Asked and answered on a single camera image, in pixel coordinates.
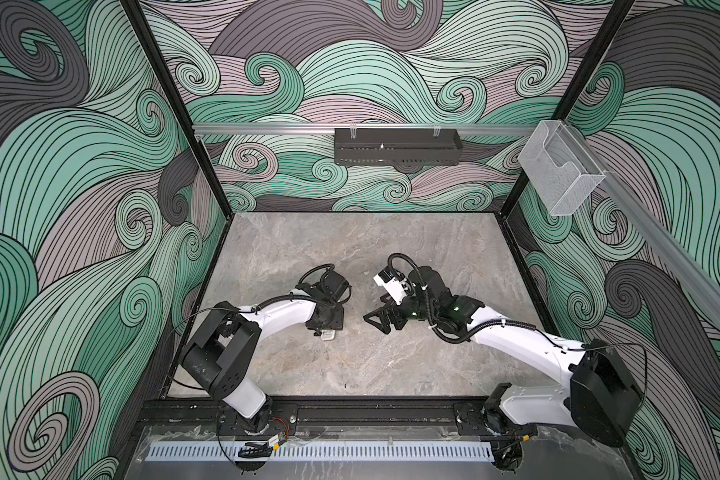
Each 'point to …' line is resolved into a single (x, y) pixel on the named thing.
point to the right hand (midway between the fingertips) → (375, 308)
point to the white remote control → (327, 334)
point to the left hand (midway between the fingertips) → (333, 320)
